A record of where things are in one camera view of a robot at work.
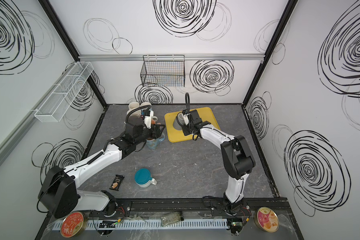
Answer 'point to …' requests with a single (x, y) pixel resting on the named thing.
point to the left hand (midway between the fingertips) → (163, 125)
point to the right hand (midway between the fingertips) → (183, 127)
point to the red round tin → (73, 224)
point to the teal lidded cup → (143, 178)
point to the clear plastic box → (170, 218)
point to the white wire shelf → (54, 107)
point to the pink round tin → (267, 219)
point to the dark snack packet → (116, 183)
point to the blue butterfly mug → (154, 143)
